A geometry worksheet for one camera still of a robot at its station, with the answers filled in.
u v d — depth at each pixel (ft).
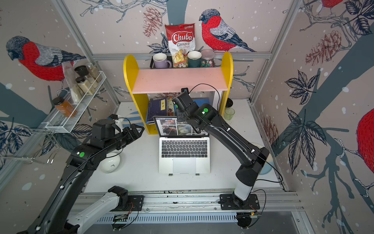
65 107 2.19
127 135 1.93
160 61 2.67
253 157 1.38
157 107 3.12
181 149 2.74
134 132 1.97
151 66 2.95
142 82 2.48
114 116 1.97
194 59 2.64
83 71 2.56
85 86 2.51
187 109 1.62
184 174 2.73
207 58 2.75
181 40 2.60
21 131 1.87
